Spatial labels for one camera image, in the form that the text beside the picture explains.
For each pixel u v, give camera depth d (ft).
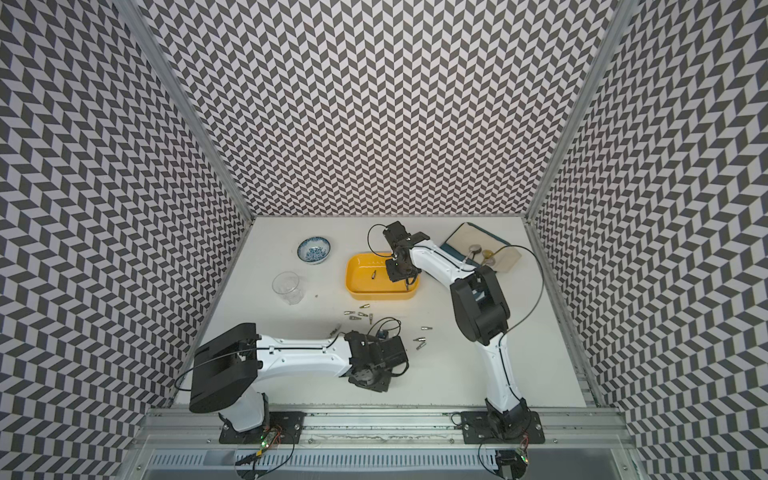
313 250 3.55
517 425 2.17
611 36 2.30
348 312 3.07
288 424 2.39
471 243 3.58
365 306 3.06
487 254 3.45
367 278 3.35
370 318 3.04
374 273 3.35
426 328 2.92
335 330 2.92
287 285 3.10
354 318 3.01
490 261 3.42
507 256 3.45
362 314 3.08
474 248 3.47
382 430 2.47
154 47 2.53
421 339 2.84
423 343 2.83
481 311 1.78
